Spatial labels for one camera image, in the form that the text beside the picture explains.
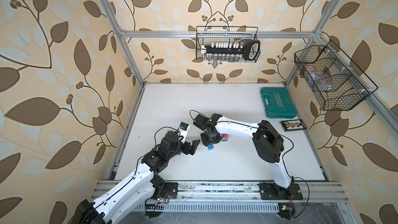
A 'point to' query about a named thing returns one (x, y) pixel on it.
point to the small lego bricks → (225, 137)
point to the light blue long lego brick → (210, 147)
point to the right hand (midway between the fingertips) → (208, 143)
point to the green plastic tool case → (278, 103)
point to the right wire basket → (338, 84)
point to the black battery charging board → (296, 124)
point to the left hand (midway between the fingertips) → (192, 136)
